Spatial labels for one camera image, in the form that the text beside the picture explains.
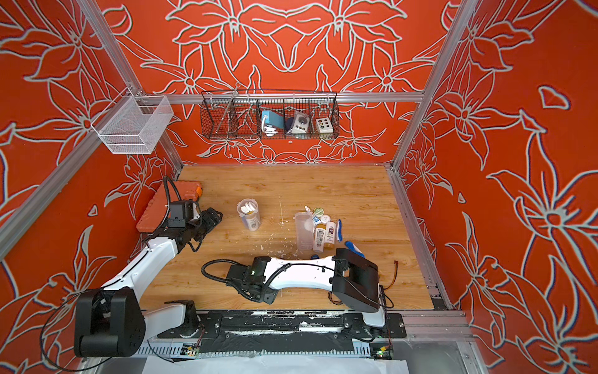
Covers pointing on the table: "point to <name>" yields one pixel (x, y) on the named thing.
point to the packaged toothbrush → (339, 231)
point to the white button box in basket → (325, 128)
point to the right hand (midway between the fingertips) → (268, 289)
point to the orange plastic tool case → (155, 215)
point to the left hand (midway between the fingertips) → (217, 217)
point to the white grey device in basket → (299, 126)
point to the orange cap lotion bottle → (330, 235)
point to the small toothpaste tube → (311, 213)
